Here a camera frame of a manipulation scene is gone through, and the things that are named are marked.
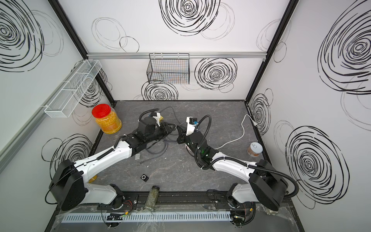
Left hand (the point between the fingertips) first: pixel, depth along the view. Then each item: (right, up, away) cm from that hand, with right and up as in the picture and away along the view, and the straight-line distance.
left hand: (177, 126), depth 78 cm
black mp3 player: (-19, -29, +3) cm, 35 cm away
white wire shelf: (-57, +14, -4) cm, 59 cm away
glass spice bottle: (-12, -36, -6) cm, 38 cm away
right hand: (0, -1, -2) cm, 2 cm away
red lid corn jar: (-46, +4, +14) cm, 48 cm away
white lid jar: (+47, -15, +10) cm, 50 cm away
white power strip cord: (+58, -1, +31) cm, 65 cm away
